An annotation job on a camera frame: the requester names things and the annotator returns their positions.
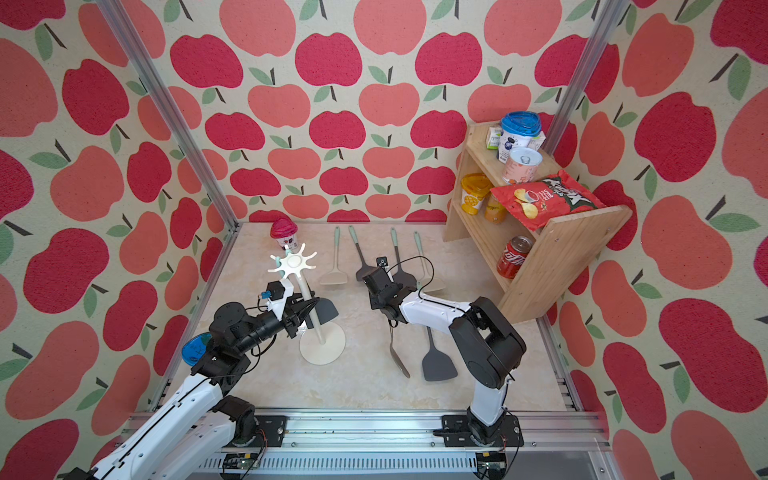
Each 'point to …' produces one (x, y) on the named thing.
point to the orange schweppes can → (494, 211)
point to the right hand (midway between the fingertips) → (384, 293)
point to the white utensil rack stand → (315, 349)
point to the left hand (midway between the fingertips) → (316, 302)
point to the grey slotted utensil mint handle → (437, 365)
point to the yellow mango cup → (474, 188)
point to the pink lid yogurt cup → (284, 230)
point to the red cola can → (513, 256)
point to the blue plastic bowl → (194, 347)
